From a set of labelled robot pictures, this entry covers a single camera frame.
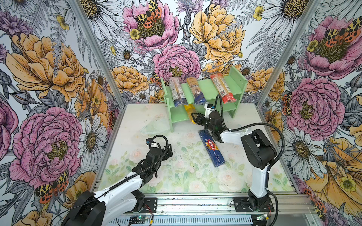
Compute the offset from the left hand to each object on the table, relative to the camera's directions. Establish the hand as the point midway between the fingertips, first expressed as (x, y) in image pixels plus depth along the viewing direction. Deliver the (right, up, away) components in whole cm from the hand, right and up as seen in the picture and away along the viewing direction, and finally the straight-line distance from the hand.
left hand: (165, 151), depth 87 cm
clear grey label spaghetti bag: (+8, +36, 0) cm, 37 cm away
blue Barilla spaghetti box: (+29, 0, +5) cm, 30 cm away
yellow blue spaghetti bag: (+20, +32, -3) cm, 38 cm away
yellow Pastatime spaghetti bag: (+16, +26, +10) cm, 32 cm away
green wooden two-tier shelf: (+47, +44, +9) cm, 65 cm away
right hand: (+18, +21, +8) cm, 28 cm away
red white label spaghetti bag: (+36, +39, +2) cm, 53 cm away
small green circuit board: (-11, -30, -15) cm, 35 cm away
